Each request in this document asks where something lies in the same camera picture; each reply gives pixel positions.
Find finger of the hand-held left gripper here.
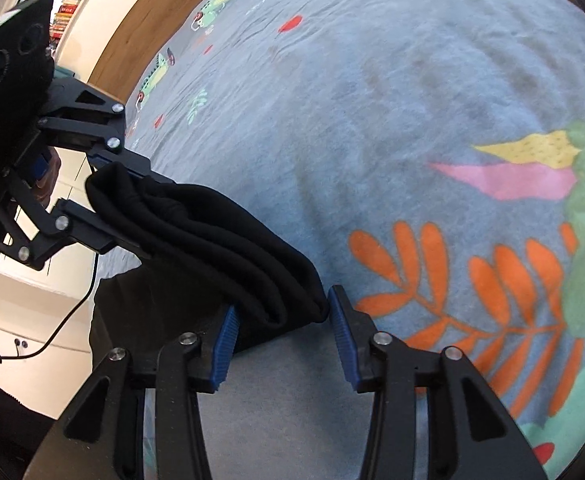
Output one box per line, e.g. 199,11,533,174
36,78,176,187
0,169,154,272

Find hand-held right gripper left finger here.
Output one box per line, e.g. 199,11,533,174
22,305,240,480

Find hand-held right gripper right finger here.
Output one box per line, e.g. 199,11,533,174
327,285,548,480

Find black pants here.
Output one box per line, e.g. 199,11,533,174
85,162,331,361

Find person's left hand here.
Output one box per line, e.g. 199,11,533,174
31,151,62,207

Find blue crocodile print pillow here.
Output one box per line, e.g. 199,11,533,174
122,45,198,127
182,0,293,41

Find row of books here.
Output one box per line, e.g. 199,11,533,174
47,0,112,41

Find wooden headboard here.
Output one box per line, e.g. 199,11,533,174
89,0,239,107

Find blue printed bed sheet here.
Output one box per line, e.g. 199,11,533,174
92,0,585,480

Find black cable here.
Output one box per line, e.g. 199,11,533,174
0,249,99,362

